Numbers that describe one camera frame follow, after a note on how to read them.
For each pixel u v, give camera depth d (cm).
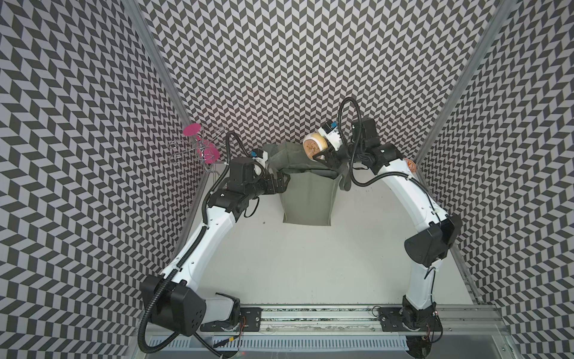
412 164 111
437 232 46
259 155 67
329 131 65
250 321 73
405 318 67
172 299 38
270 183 67
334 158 69
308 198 83
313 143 74
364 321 75
